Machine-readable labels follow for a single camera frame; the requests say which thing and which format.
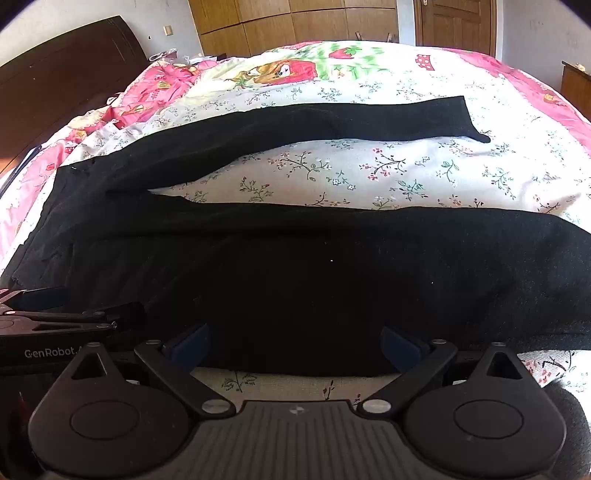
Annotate white floral blanket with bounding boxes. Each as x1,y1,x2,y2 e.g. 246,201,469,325
65,69,591,407

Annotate wooden side cabinet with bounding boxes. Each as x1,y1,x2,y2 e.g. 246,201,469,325
560,60,591,109

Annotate wooden chair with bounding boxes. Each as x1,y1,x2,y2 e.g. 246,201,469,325
351,30,399,45

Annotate wooden wardrobe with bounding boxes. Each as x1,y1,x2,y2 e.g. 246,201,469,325
188,0,400,58

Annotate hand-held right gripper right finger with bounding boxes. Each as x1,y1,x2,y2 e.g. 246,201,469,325
355,325,532,417

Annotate wooden door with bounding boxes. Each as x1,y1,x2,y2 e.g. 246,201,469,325
413,0,497,58

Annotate dark wooden headboard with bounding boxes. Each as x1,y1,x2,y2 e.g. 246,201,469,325
0,15,148,162

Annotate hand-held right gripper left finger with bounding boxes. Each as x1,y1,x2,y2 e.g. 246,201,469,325
60,323,237,418

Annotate person's black fuzzy clothing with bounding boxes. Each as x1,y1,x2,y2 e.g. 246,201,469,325
542,382,591,462

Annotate cluttered bedside table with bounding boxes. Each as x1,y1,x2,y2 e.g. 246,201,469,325
148,48,228,64

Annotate black pants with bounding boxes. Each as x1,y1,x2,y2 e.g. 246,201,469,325
9,95,591,377

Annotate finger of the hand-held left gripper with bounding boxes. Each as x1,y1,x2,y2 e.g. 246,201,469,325
0,302,144,334
0,287,71,311

